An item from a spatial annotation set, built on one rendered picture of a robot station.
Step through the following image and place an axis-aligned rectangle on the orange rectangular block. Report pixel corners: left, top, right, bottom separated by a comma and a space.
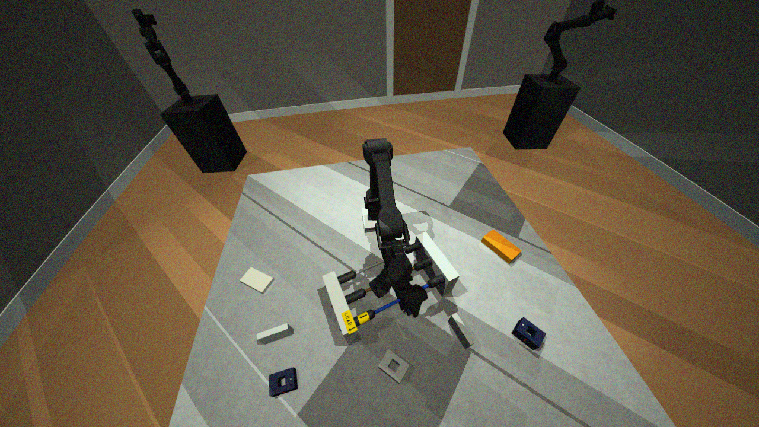
481, 230, 521, 264

